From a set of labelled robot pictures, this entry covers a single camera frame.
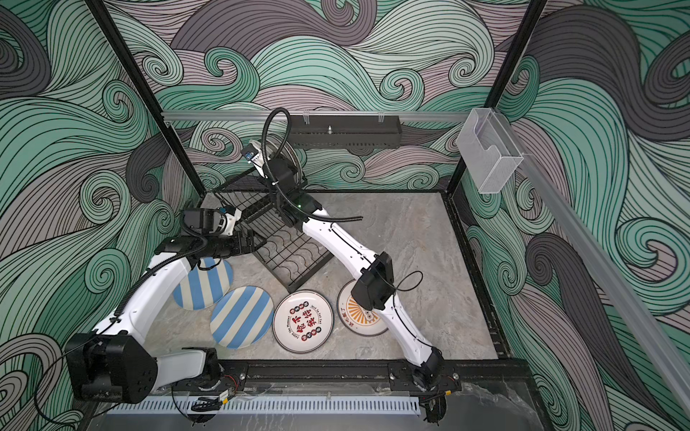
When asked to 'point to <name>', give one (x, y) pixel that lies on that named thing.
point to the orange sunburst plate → (354, 317)
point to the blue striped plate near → (241, 316)
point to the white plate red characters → (303, 321)
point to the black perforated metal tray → (343, 131)
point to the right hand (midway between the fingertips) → (273, 153)
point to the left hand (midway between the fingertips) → (254, 240)
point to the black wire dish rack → (291, 255)
